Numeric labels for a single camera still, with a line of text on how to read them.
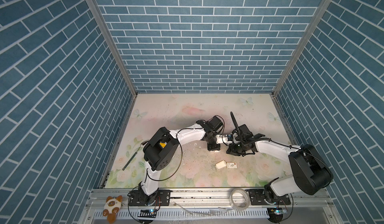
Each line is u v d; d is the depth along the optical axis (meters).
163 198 0.75
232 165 0.84
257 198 0.73
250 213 0.71
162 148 0.51
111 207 0.69
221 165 0.84
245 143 0.68
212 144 0.79
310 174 0.44
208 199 0.75
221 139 0.78
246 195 0.72
